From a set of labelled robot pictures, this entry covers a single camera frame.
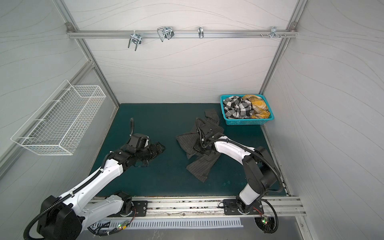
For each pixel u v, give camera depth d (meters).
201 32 0.78
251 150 0.48
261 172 0.45
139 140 0.62
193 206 0.76
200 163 0.86
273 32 0.76
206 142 0.67
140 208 0.73
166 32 0.76
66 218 0.38
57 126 0.68
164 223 0.70
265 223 0.72
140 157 0.67
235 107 1.08
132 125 0.73
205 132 0.71
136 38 0.80
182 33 0.78
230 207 0.73
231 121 1.03
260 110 1.04
